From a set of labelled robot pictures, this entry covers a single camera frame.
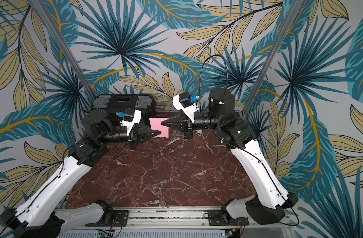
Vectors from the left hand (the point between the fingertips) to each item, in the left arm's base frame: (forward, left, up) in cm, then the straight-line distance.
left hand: (158, 134), depth 53 cm
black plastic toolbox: (+44, +18, -26) cm, 54 cm away
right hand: (+1, -2, +6) cm, 6 cm away
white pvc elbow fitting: (+33, -21, -42) cm, 57 cm away
